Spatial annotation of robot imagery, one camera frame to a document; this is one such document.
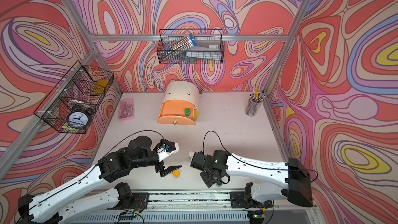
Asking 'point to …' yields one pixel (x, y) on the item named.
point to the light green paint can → (187, 111)
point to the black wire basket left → (69, 106)
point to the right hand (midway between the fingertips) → (213, 182)
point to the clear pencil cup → (255, 101)
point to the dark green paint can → (218, 183)
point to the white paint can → (191, 154)
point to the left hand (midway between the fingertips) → (178, 155)
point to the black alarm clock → (79, 117)
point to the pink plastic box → (126, 109)
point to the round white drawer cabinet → (180, 104)
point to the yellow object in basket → (99, 87)
